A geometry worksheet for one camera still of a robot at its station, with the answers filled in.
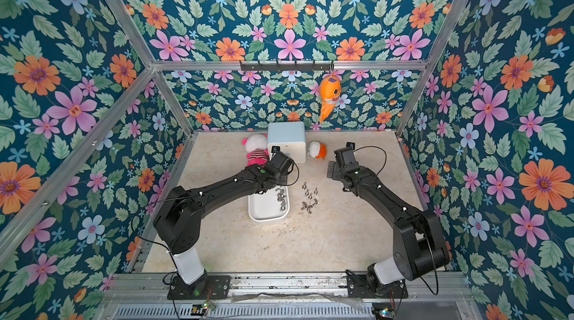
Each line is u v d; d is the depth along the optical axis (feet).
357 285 2.42
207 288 2.31
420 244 1.42
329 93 3.06
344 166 2.22
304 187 3.23
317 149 3.44
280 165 2.27
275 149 2.62
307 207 3.03
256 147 3.45
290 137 3.18
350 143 2.58
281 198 3.07
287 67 3.06
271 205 3.07
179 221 1.54
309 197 3.13
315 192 3.15
